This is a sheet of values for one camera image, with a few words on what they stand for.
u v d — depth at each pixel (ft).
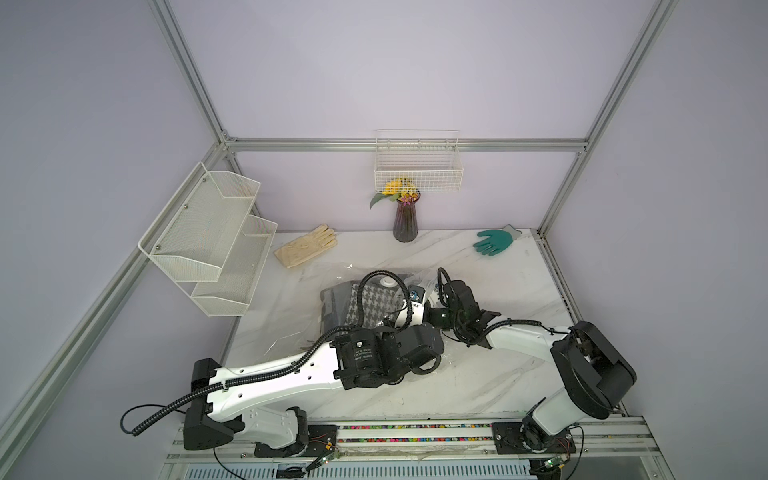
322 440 2.40
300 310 3.13
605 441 2.46
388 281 2.89
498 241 3.82
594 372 1.48
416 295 1.81
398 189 3.26
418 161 3.13
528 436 2.14
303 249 3.76
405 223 3.63
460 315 2.26
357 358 1.39
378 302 2.74
